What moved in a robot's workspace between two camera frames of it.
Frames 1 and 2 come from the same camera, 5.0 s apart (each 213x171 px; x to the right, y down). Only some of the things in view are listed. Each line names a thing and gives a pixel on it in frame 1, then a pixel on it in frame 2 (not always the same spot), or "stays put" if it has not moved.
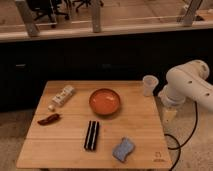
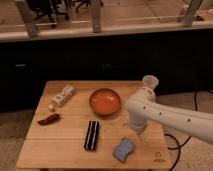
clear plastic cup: (149, 83) stays put
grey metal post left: (28, 18) stays put
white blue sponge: (124, 148) stays put
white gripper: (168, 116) → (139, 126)
